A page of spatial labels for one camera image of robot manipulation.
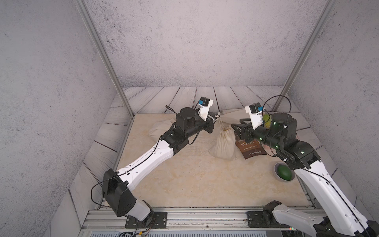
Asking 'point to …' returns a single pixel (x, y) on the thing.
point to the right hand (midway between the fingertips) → (237, 122)
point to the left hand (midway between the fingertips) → (221, 115)
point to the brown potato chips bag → (253, 148)
